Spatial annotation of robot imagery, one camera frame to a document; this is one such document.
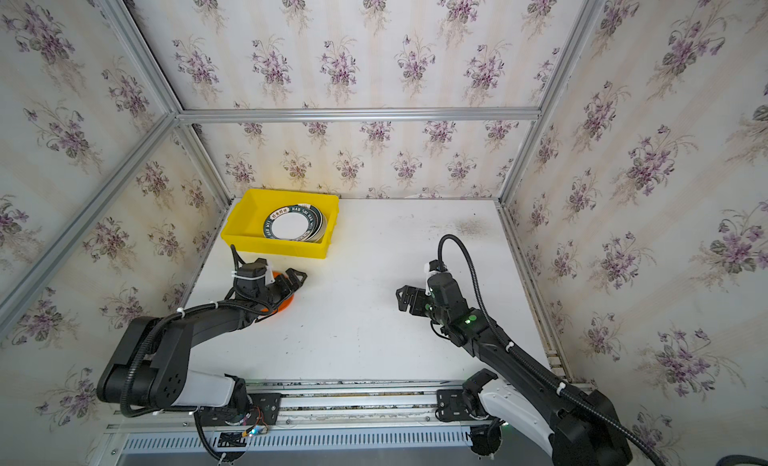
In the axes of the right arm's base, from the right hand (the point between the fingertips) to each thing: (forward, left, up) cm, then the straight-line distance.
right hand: (406, 296), depth 81 cm
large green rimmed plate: (+32, +39, -5) cm, 51 cm away
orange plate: (+4, +36, -10) cm, 37 cm away
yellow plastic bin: (+35, +58, -9) cm, 68 cm away
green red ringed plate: (+32, +29, -6) cm, 43 cm away
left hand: (+10, +33, -7) cm, 35 cm away
